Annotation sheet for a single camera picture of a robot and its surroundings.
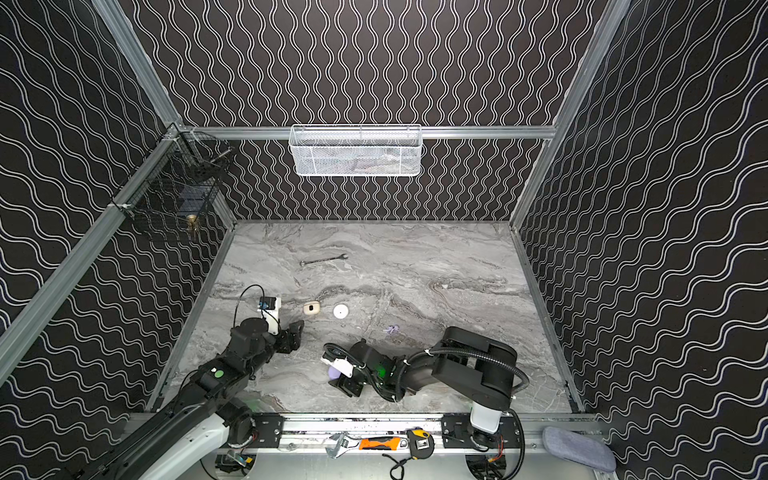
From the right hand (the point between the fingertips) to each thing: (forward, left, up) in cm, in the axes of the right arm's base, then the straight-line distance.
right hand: (339, 372), depth 85 cm
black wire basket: (+48, +53, +29) cm, 77 cm away
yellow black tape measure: (-17, -22, +2) cm, 28 cm away
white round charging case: (+18, +2, +2) cm, 19 cm away
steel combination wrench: (+41, +3, +2) cm, 41 cm away
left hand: (+8, +10, +13) cm, 19 cm away
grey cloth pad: (-17, -60, +1) cm, 62 cm away
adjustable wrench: (-16, -2, +2) cm, 16 cm away
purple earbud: (+13, -15, +1) cm, 20 cm away
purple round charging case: (-1, +1, +2) cm, 3 cm away
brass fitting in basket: (+31, +40, +31) cm, 59 cm away
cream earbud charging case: (+19, +10, +3) cm, 22 cm away
